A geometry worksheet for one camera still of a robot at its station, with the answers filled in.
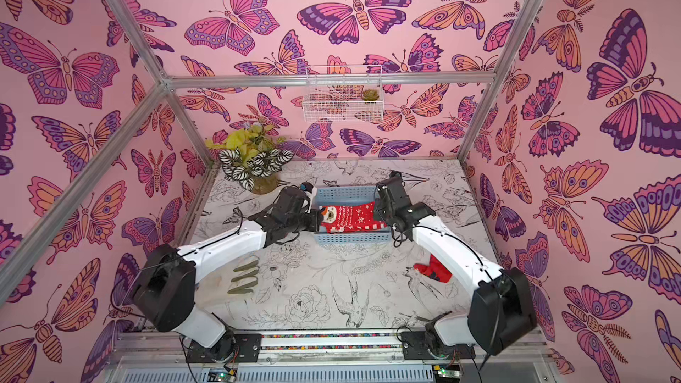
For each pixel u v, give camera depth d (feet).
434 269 2.79
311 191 2.65
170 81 3.02
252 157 2.90
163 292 1.44
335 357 2.39
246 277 2.82
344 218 2.87
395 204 2.05
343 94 3.13
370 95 3.05
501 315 1.31
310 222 2.56
